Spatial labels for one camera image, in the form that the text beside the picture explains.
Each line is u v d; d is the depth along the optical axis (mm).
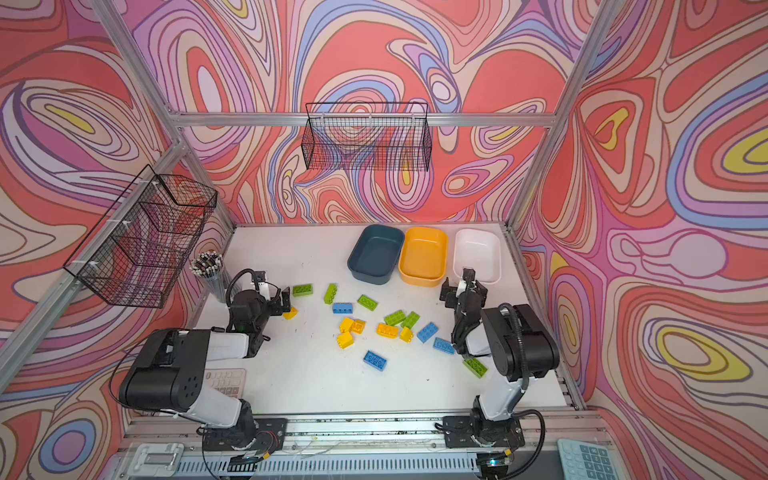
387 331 907
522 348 459
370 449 722
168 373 460
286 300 863
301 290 986
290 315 928
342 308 939
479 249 1079
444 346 885
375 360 842
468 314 717
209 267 856
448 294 855
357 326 910
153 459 690
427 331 901
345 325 908
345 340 877
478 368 824
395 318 930
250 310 722
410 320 931
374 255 1081
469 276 802
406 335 888
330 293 984
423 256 1083
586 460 690
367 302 979
